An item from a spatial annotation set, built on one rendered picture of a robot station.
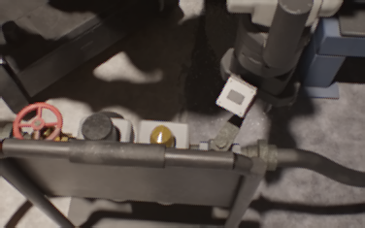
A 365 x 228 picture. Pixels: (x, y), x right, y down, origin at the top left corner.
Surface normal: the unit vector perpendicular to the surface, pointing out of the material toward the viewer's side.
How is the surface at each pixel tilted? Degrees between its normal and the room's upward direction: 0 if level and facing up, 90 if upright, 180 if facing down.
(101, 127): 0
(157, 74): 0
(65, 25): 0
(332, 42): 90
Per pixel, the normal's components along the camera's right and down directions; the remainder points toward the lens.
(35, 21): 0.00, -0.46
